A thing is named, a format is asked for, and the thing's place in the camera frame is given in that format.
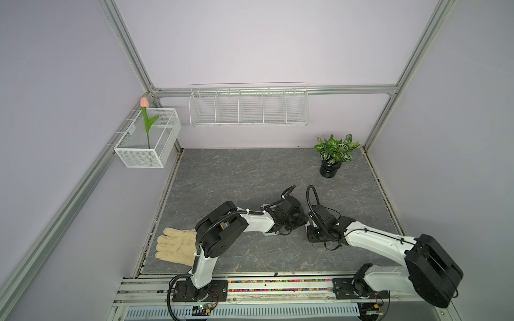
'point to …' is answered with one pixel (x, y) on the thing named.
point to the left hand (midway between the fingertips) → (309, 222)
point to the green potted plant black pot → (332, 152)
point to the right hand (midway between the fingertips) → (309, 232)
